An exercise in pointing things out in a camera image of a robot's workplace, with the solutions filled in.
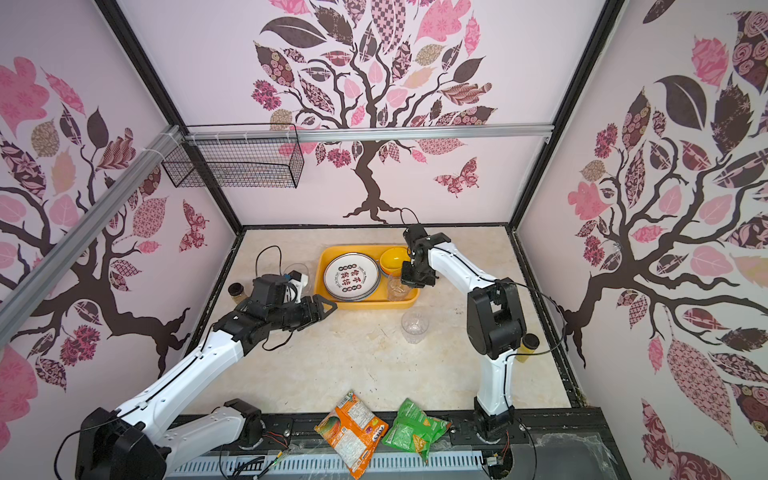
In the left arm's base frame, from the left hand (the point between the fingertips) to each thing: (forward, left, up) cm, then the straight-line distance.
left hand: (330, 315), depth 78 cm
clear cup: (+15, -18, -13) cm, 27 cm away
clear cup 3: (+4, -24, -14) cm, 28 cm away
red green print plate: (+21, -3, -12) cm, 24 cm away
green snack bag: (-26, -22, -9) cm, 35 cm away
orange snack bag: (-25, -8, -12) cm, 29 cm away
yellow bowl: (+28, -17, -12) cm, 34 cm away
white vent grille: (-32, 0, -15) cm, 36 cm away
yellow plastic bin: (+29, +7, -9) cm, 31 cm away
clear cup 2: (+24, +16, -12) cm, 31 cm away
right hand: (+15, -22, -6) cm, 28 cm away
